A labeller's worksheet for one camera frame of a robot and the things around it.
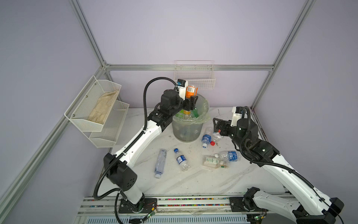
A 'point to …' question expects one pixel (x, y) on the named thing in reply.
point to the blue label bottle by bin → (207, 138)
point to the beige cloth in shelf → (99, 113)
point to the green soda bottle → (196, 112)
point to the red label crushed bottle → (216, 136)
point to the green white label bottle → (214, 161)
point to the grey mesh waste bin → (187, 132)
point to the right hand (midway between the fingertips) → (217, 121)
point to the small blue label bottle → (182, 160)
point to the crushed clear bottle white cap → (160, 163)
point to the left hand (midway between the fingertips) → (190, 96)
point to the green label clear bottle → (185, 114)
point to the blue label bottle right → (226, 156)
